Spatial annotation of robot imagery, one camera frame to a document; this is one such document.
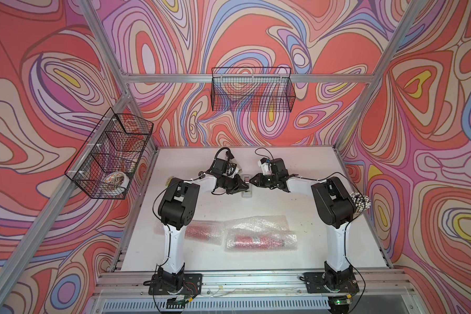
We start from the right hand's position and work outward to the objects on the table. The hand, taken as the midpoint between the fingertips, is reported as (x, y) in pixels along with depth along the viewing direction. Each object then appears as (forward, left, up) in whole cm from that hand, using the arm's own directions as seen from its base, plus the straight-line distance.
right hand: (252, 185), depth 100 cm
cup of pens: (-21, -40, +15) cm, 48 cm away
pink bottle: (-30, +5, +3) cm, 30 cm away
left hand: (-4, +1, +3) cm, 5 cm away
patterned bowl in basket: (-14, +53, +25) cm, 60 cm away
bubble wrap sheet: (-25, -1, -1) cm, 25 cm away
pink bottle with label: (-25, +25, +3) cm, 36 cm away
